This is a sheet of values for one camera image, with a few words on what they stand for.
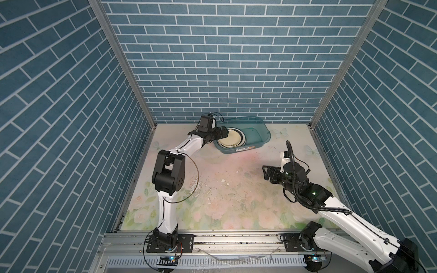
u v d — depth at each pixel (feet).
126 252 2.43
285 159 2.27
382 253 1.34
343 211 1.60
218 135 2.92
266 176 2.32
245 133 3.77
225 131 2.94
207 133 2.57
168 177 1.78
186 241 2.43
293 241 2.42
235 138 3.47
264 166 2.51
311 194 1.78
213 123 2.71
